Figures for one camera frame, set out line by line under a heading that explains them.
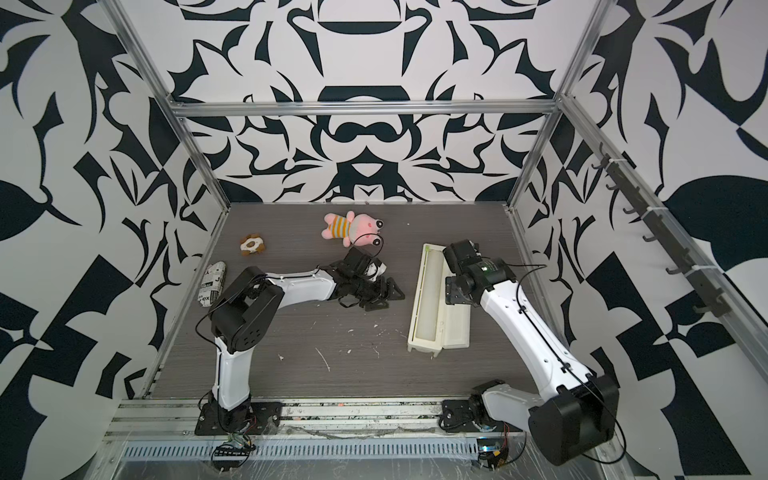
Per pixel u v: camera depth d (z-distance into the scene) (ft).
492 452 2.34
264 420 2.44
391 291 2.78
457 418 2.44
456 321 2.65
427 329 2.67
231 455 2.39
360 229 3.42
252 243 3.44
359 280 2.65
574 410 1.25
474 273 1.75
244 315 1.70
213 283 3.08
